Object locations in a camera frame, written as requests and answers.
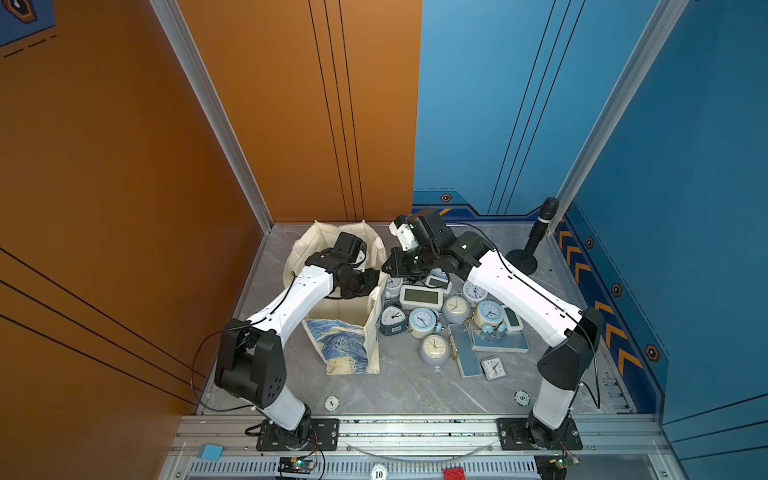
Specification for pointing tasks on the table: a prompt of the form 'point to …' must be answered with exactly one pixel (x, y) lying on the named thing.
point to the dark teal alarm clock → (393, 320)
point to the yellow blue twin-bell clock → (489, 317)
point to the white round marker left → (331, 403)
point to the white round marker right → (522, 398)
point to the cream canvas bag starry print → (344, 330)
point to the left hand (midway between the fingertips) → (378, 284)
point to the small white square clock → (493, 369)
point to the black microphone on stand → (523, 261)
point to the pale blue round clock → (434, 350)
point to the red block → (454, 474)
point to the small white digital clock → (438, 283)
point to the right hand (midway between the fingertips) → (383, 267)
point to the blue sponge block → (210, 451)
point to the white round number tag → (379, 472)
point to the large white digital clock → (414, 296)
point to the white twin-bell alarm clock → (393, 287)
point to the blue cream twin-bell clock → (423, 322)
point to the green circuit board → (297, 465)
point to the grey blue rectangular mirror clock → (465, 350)
